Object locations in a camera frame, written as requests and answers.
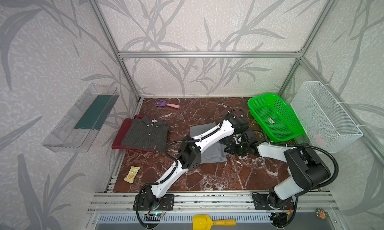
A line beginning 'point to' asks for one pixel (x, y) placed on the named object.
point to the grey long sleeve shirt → (215, 152)
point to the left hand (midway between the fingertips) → (221, 139)
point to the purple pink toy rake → (163, 103)
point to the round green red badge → (321, 213)
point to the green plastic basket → (274, 118)
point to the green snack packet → (132, 174)
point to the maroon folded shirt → (117, 143)
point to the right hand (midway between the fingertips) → (225, 146)
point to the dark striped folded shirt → (148, 133)
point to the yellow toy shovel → (204, 222)
